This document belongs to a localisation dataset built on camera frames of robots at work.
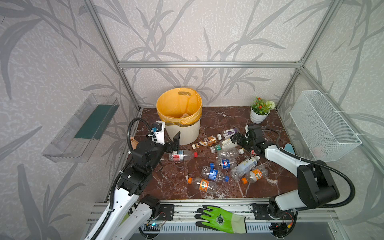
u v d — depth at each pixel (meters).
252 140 0.70
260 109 1.01
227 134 1.00
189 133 0.88
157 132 0.54
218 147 0.93
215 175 0.83
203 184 0.77
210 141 0.96
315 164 0.45
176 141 0.60
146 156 0.47
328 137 0.62
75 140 0.63
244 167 0.83
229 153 0.95
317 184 0.43
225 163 0.85
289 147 0.97
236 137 0.83
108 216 0.41
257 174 0.81
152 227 0.72
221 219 0.71
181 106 1.00
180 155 0.89
